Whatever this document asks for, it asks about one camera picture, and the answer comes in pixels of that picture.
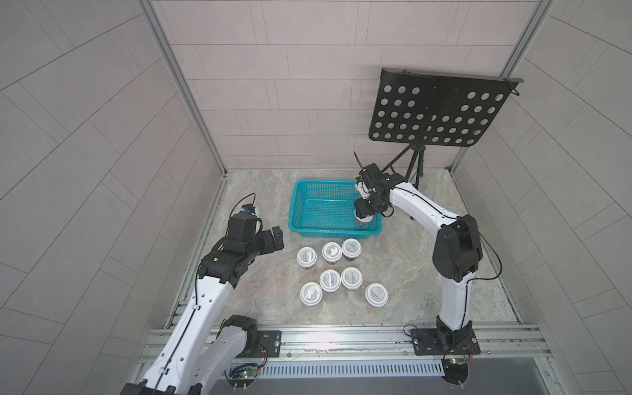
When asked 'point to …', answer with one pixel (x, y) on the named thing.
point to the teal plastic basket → (325, 209)
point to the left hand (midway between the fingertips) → (274, 231)
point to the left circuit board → (242, 374)
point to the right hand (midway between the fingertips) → (362, 209)
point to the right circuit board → (456, 369)
